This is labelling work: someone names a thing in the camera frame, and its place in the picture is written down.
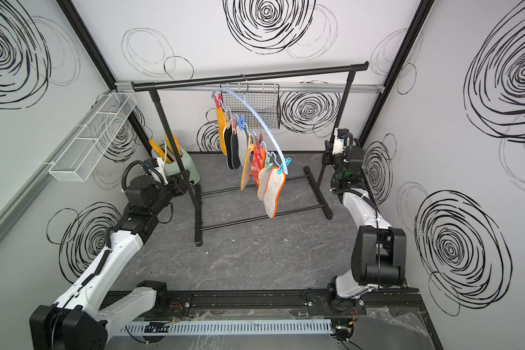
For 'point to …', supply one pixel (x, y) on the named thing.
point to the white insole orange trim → (275, 182)
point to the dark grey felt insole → (243, 145)
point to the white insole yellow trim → (263, 179)
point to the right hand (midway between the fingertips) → (333, 139)
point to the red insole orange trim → (258, 162)
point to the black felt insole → (231, 145)
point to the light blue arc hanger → (262, 114)
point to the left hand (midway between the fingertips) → (183, 172)
